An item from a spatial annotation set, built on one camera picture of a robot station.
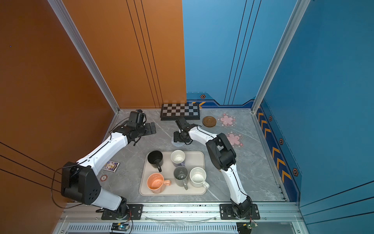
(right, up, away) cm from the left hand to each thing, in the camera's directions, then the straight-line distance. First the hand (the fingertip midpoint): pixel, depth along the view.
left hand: (149, 126), depth 88 cm
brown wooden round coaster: (+39, +3, +24) cm, 47 cm away
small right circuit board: (+52, -49, -18) cm, 74 cm away
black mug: (+3, -20, +2) cm, 21 cm away
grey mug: (+20, -28, -5) cm, 35 cm away
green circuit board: (-9, -49, -17) cm, 52 cm away
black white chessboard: (+11, +11, +28) cm, 32 cm away
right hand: (+15, -10, +13) cm, 22 cm away
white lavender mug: (+18, -19, +1) cm, 26 cm away
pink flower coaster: (+53, +4, +25) cm, 59 cm away
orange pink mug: (+6, -32, -7) cm, 33 cm away
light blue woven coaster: (+16, -12, +11) cm, 23 cm away
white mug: (+30, -29, -3) cm, 42 cm away
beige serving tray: (0, -26, -1) cm, 26 cm away
